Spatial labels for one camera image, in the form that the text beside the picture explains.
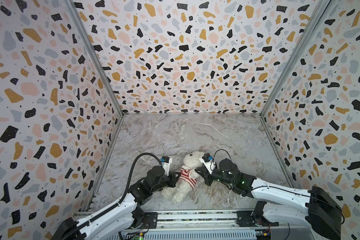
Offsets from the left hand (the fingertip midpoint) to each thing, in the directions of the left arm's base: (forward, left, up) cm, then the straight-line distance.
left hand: (183, 172), depth 78 cm
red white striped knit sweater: (-1, -1, -2) cm, 2 cm away
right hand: (+1, -7, +5) cm, 8 cm away
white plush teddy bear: (-10, +1, 0) cm, 10 cm away
